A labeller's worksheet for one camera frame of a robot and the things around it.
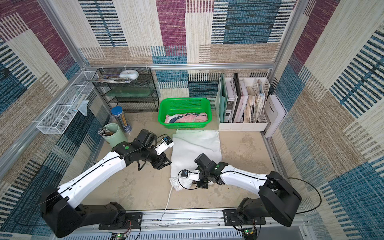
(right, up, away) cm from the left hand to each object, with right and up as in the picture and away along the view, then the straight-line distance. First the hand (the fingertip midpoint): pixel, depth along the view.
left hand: (167, 157), depth 78 cm
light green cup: (-33, +9, +12) cm, 36 cm away
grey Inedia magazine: (+63, +23, +16) cm, 70 cm away
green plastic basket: (-5, +31, +42) cm, 52 cm away
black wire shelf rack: (-30, +42, +31) cm, 60 cm away
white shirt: (+9, +4, +22) cm, 24 cm away
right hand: (+14, -12, +6) cm, 20 cm away
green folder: (+31, +30, +9) cm, 44 cm away
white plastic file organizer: (+44, +29, +17) cm, 56 cm away
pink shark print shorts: (+8, +21, +27) cm, 36 cm away
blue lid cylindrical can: (-34, +25, +17) cm, 45 cm away
